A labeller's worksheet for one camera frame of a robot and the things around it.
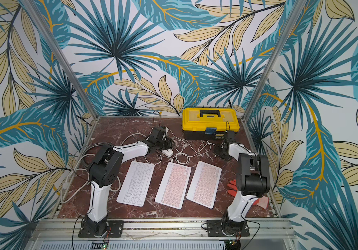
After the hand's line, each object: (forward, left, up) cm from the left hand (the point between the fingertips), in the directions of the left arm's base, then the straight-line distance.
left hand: (174, 144), depth 98 cm
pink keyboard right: (-24, -17, -6) cm, 30 cm away
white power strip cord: (-22, +62, -8) cm, 66 cm away
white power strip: (-4, +4, -3) cm, 6 cm away
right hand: (-3, -27, -3) cm, 28 cm away
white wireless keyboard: (-25, +21, -4) cm, 32 cm away
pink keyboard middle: (-25, 0, -5) cm, 26 cm away
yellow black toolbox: (+10, -16, +9) cm, 21 cm away
